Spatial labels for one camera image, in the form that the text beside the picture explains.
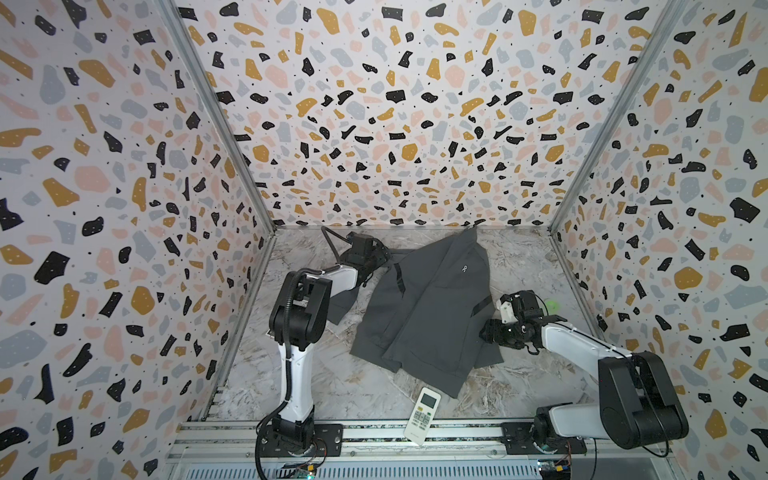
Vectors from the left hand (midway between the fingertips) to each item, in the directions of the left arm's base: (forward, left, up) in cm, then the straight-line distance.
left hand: (384, 248), depth 103 cm
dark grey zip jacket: (-21, -13, -8) cm, 26 cm away
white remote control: (-50, -10, -7) cm, 52 cm away
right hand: (-27, -31, -6) cm, 42 cm away
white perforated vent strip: (-62, +3, -9) cm, 62 cm away
